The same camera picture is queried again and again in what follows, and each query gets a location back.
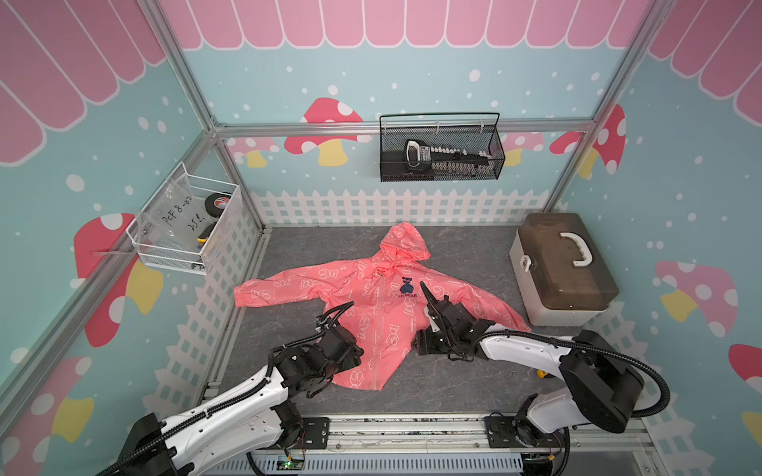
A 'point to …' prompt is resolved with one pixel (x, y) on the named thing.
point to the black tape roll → (215, 203)
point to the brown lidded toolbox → (563, 277)
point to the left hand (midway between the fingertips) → (349, 359)
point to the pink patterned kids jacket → (379, 302)
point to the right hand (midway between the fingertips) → (419, 344)
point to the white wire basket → (185, 260)
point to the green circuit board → (290, 462)
